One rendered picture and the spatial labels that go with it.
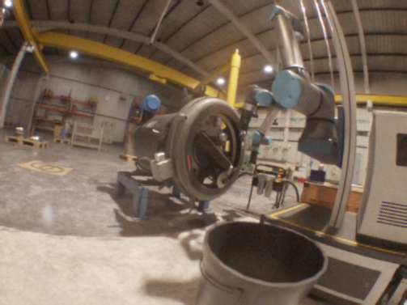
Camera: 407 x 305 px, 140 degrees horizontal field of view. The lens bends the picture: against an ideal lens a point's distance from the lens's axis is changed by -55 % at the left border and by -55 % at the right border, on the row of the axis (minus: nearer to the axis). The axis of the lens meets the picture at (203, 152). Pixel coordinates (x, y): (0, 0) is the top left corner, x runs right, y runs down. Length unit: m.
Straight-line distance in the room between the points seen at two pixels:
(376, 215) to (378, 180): 0.13
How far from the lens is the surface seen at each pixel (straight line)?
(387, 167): 0.78
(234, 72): 5.59
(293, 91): 0.67
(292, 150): 7.65
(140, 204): 1.27
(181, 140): 0.93
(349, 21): 10.27
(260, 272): 0.64
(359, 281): 0.80
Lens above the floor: 0.55
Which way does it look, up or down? 1 degrees up
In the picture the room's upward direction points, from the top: 10 degrees clockwise
